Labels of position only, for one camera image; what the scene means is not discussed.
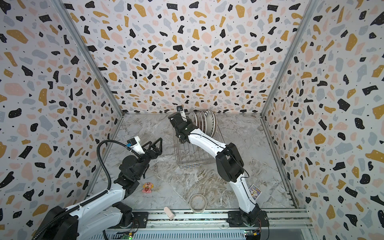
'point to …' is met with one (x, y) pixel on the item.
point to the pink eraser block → (169, 213)
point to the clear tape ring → (198, 203)
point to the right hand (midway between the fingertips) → (181, 117)
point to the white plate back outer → (199, 120)
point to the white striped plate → (211, 121)
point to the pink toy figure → (147, 187)
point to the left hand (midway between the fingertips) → (156, 138)
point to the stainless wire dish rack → (188, 157)
